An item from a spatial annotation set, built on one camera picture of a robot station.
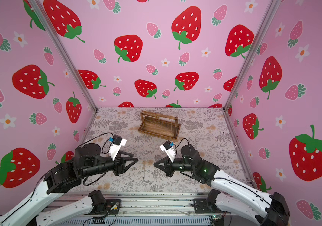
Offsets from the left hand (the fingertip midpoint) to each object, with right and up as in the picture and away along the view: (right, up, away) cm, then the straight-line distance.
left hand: (136, 158), depth 60 cm
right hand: (+8, -4, +7) cm, 11 cm away
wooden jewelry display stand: (+8, +12, +51) cm, 53 cm away
